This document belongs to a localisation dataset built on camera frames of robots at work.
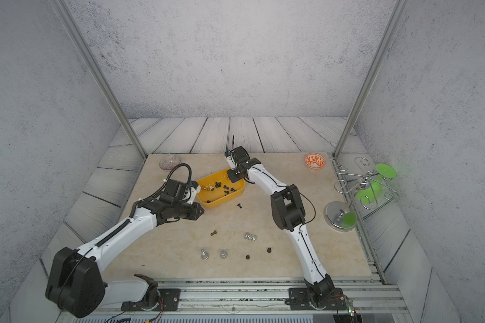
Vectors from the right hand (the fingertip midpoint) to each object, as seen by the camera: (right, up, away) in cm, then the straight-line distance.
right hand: (233, 173), depth 103 cm
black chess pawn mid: (+3, -15, -4) cm, 16 cm away
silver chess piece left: (-10, -32, -22) cm, 40 cm away
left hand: (-10, -15, -19) cm, 26 cm away
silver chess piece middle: (-2, -32, -21) cm, 38 cm away
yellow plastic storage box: (-8, -8, +3) cm, 12 cm away
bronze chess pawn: (-8, -27, -12) cm, 31 cm away
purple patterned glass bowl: (-37, +6, +12) cm, 40 cm away
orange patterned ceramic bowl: (+45, +6, +12) cm, 47 cm away
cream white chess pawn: (-11, -8, +1) cm, 14 cm away
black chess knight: (-5, -7, +2) cm, 8 cm away
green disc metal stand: (+51, -19, -10) cm, 55 cm away
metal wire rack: (+49, -3, -28) cm, 57 cm away
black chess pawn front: (+7, -34, -20) cm, 40 cm away
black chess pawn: (-8, -6, +4) cm, 11 cm away
